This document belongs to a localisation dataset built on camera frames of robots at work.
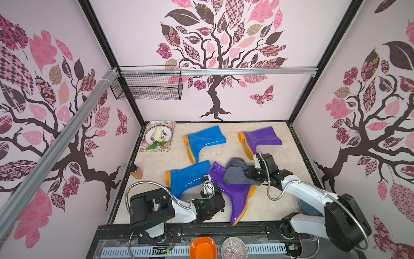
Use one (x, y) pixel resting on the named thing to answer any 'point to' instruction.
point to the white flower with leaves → (158, 132)
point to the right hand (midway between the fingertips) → (244, 171)
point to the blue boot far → (195, 141)
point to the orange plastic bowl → (203, 247)
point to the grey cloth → (235, 172)
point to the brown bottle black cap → (136, 172)
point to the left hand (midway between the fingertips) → (218, 185)
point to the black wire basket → (164, 83)
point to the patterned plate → (166, 134)
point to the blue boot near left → (179, 179)
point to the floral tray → (166, 148)
